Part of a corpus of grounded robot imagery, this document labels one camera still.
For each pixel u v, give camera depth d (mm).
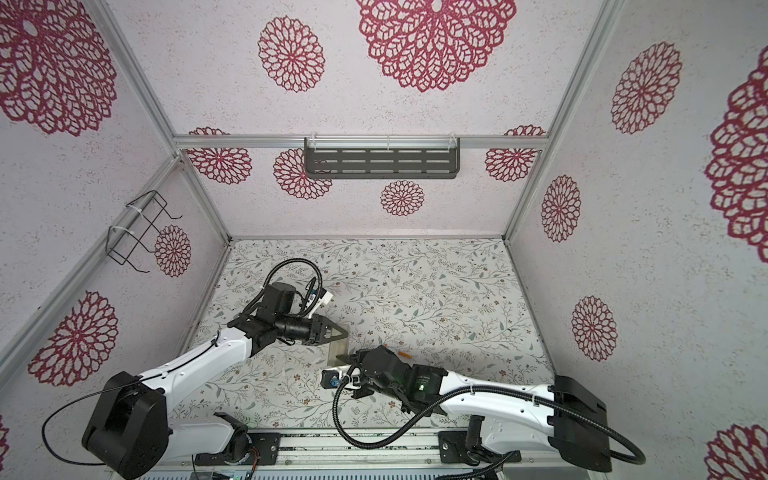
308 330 701
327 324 725
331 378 581
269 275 661
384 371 528
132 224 759
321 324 705
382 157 952
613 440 380
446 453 743
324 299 747
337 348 735
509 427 455
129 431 407
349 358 649
